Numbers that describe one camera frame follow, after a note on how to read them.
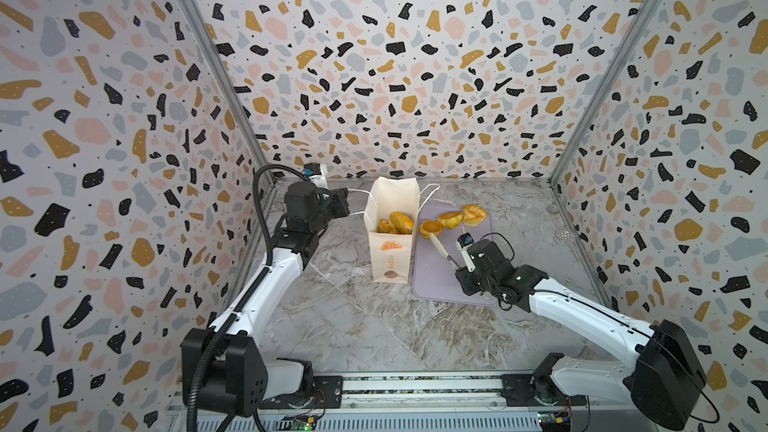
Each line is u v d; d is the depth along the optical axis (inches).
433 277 38.0
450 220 40.6
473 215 41.9
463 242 29.4
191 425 13.1
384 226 38.2
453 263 32.5
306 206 23.3
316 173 26.7
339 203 27.7
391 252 31.3
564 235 41.8
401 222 35.4
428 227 40.0
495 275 24.6
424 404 28.8
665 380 15.7
